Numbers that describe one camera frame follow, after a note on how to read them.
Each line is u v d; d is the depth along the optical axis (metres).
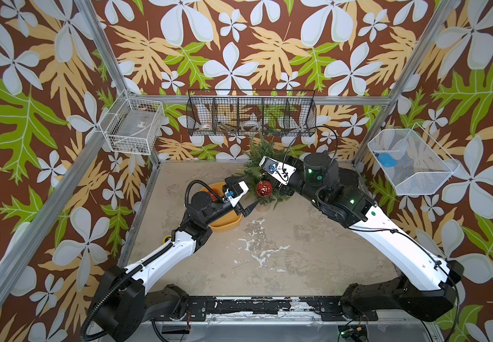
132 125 0.86
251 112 0.97
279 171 0.51
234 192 0.57
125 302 0.41
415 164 0.81
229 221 0.92
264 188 0.67
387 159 0.84
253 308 0.75
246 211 0.69
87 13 0.68
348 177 1.10
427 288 0.39
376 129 1.04
